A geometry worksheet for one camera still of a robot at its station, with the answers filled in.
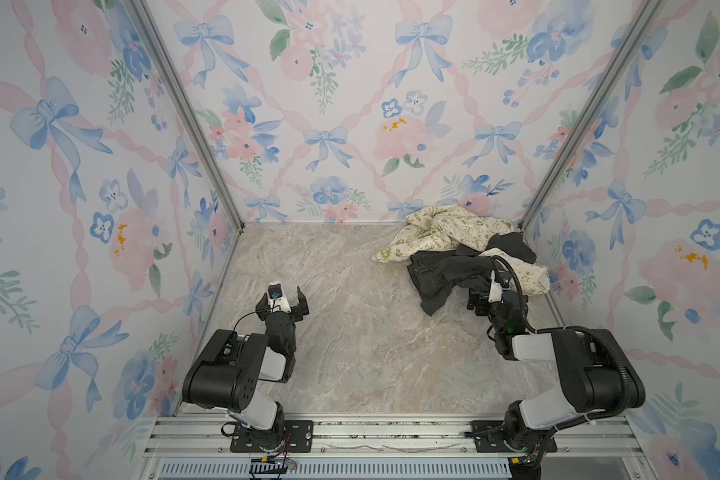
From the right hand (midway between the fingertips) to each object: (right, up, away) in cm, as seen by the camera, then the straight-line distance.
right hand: (486, 286), depth 94 cm
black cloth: (-15, +4, +1) cm, 16 cm away
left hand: (-62, 0, -5) cm, 62 cm away
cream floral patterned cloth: (-12, +20, +6) cm, 24 cm away
